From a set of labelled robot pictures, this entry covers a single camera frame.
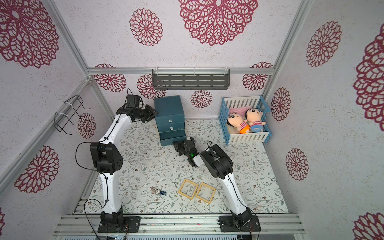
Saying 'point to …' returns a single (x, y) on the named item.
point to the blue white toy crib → (238, 105)
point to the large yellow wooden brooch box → (190, 182)
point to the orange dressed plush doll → (235, 120)
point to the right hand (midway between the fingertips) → (175, 140)
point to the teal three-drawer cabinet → (170, 119)
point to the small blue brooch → (163, 192)
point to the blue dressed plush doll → (255, 115)
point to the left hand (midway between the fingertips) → (158, 113)
